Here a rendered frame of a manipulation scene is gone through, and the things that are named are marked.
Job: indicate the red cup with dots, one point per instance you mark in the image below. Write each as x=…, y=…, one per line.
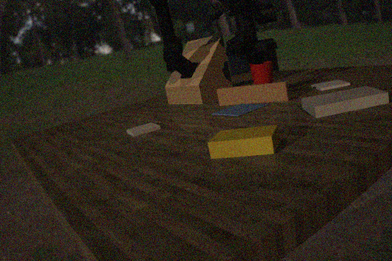
x=262, y=73

